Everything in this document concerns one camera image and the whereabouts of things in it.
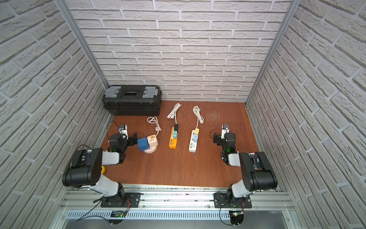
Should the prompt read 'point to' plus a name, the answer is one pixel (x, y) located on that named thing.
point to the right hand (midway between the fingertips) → (224, 132)
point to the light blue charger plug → (195, 138)
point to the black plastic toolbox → (133, 100)
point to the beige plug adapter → (152, 140)
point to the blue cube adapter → (142, 144)
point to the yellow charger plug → (197, 131)
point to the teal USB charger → (175, 134)
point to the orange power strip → (173, 142)
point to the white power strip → (192, 146)
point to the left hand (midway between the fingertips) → (130, 131)
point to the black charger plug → (176, 126)
